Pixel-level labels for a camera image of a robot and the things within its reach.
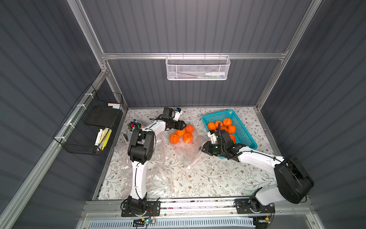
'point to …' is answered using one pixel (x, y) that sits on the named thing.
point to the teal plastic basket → (241, 136)
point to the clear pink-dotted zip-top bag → (162, 169)
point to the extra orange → (231, 129)
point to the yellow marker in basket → (106, 139)
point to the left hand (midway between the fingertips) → (181, 123)
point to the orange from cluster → (232, 137)
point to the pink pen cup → (133, 125)
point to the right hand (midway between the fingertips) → (201, 148)
